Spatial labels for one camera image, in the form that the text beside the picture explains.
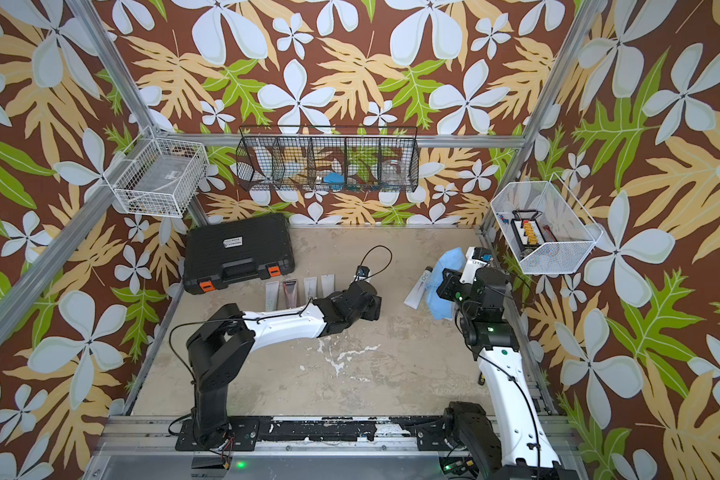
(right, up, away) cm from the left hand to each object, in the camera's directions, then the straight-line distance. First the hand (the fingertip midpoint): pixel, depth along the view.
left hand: (374, 295), depth 90 cm
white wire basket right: (+48, +20, -6) cm, 53 cm away
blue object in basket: (-13, +38, +7) cm, 40 cm away
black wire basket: (-14, +44, +6) cm, 47 cm away
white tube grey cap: (+15, 0, +11) cm, 19 cm away
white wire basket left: (-64, +35, -4) cm, 74 cm away
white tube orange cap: (-15, +2, +12) cm, 19 cm away
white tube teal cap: (-35, 0, +12) cm, 37 cm away
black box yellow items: (+43, +19, -7) cm, 47 cm away
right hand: (+17, +9, -13) cm, 23 cm away
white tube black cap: (-21, +2, +12) cm, 24 cm away
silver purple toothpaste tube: (-29, +1, +12) cm, 31 cm away
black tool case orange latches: (-49, +14, +17) cm, 54 cm away
